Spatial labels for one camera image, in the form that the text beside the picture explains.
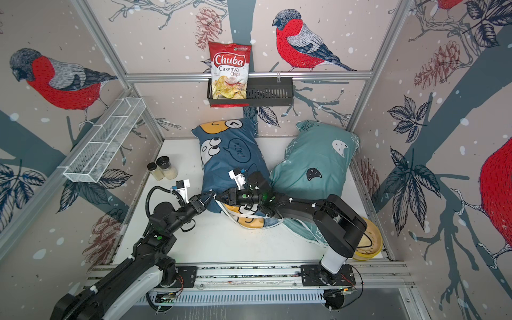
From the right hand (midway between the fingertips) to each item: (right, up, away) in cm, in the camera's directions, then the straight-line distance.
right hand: (217, 199), depth 75 cm
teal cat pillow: (+42, +12, +13) cm, 45 cm away
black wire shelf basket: (+17, +52, +32) cm, 63 cm away
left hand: (0, +4, 0) cm, 4 cm away
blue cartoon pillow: (-1, +22, +23) cm, 32 cm away
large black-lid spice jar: (-31, +13, +21) cm, 39 cm away
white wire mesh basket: (-46, +15, -3) cm, 48 cm away
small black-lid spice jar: (-38, +11, +23) cm, 46 cm away
